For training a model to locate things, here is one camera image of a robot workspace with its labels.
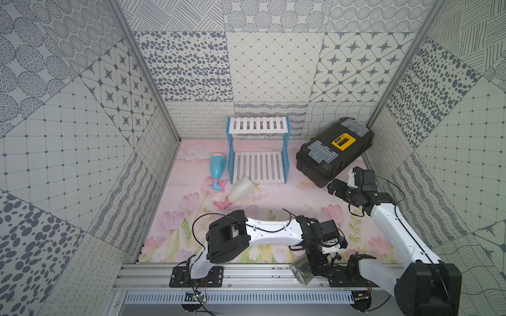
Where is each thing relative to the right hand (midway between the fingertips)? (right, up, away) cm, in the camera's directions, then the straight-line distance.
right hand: (336, 192), depth 84 cm
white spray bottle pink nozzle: (-41, +1, +9) cm, 42 cm away
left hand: (-9, -22, -11) cm, 27 cm away
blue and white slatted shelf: (-34, +20, +30) cm, 50 cm away
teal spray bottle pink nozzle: (-56, +12, +17) cm, 59 cm away
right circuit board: (+5, -38, -13) cm, 40 cm away
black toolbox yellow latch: (-6, +14, +4) cm, 16 cm away
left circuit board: (-59, -36, -13) cm, 70 cm away
